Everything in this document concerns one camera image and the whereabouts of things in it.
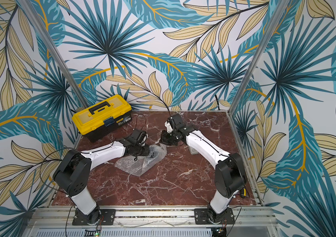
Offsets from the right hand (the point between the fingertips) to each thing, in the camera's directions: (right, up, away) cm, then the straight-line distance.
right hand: (159, 140), depth 83 cm
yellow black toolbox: (-40, +11, +8) cm, 42 cm away
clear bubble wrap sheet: (-13, -16, +7) cm, 22 cm away
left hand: (-7, -8, +7) cm, 13 cm away
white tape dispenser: (+21, -8, +12) cm, 25 cm away
